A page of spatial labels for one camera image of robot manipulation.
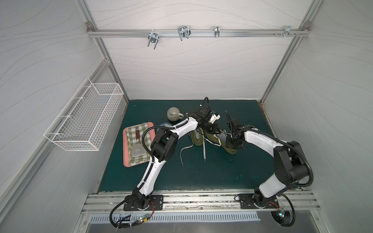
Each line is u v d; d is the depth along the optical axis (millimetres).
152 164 595
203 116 797
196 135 957
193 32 771
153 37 789
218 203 750
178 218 702
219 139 887
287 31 765
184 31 765
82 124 678
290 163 458
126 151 923
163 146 578
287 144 482
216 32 782
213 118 886
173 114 1102
